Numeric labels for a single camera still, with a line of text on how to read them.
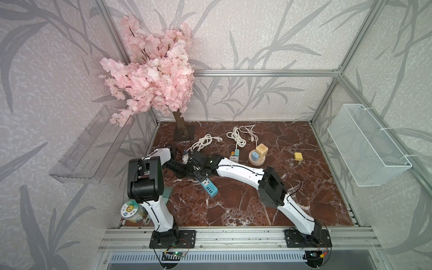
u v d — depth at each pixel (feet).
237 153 3.15
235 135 3.57
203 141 3.45
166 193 2.84
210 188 2.84
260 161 3.18
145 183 1.66
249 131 3.77
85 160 2.11
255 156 3.14
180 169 2.71
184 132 3.60
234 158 3.07
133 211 2.42
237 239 2.47
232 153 3.23
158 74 1.92
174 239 2.19
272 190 1.81
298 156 3.33
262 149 3.15
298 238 2.15
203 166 2.21
